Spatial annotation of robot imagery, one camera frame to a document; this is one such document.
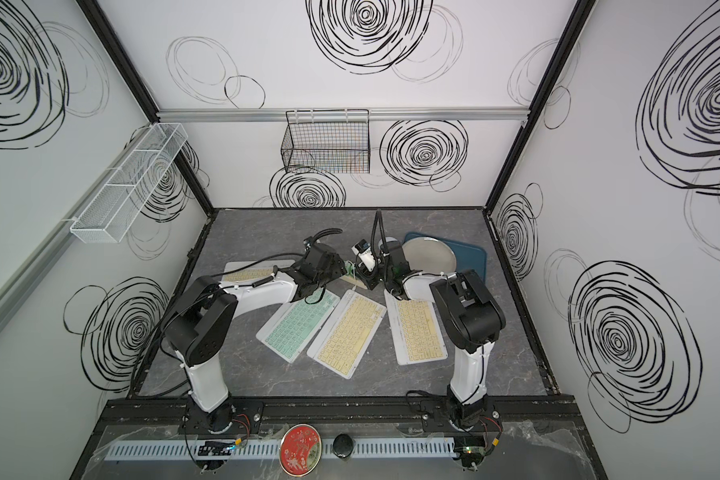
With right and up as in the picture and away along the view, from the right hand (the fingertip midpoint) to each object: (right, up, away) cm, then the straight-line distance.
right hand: (357, 267), depth 96 cm
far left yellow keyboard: (-16, 0, -32) cm, 36 cm away
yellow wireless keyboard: (-3, -18, -9) cm, 21 cm away
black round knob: (-2, -34, -34) cm, 48 cm away
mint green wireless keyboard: (-19, -17, -7) cm, 26 cm away
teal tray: (+39, +3, +9) cm, 40 cm away
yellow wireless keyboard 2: (+18, -18, -7) cm, 26 cm away
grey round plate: (+26, +3, +11) cm, 28 cm away
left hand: (-6, +1, -1) cm, 6 cm away
